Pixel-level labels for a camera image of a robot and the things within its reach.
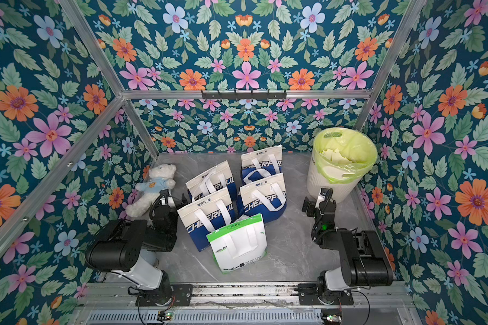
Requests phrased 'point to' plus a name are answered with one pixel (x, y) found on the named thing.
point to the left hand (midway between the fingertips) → (173, 195)
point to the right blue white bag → (267, 197)
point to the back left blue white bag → (212, 182)
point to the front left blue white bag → (207, 216)
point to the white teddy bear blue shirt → (160, 178)
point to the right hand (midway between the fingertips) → (322, 197)
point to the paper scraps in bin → (335, 154)
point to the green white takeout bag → (239, 245)
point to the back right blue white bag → (261, 164)
